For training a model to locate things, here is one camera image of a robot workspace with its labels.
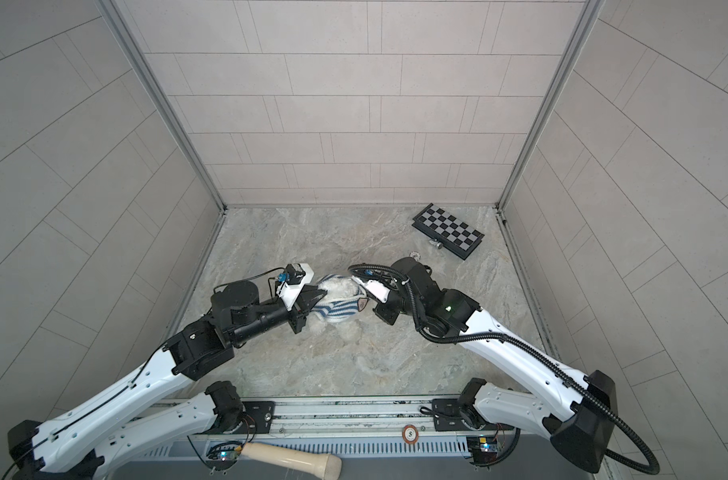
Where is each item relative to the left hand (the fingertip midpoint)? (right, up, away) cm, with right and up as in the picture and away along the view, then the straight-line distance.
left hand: (331, 289), depth 63 cm
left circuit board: (-24, -37, +2) cm, 45 cm away
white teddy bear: (+1, 0, -1) cm, 2 cm away
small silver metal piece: (+31, +8, +40) cm, 51 cm away
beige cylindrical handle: (-1, -37, -1) cm, 37 cm away
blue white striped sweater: (+2, -5, +1) cm, 5 cm away
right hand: (+8, -3, +8) cm, 12 cm away
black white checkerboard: (+37, +10, +40) cm, 56 cm away
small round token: (+23, +4, +39) cm, 45 cm away
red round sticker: (+18, -35, +6) cm, 40 cm away
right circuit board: (+34, -38, +5) cm, 51 cm away
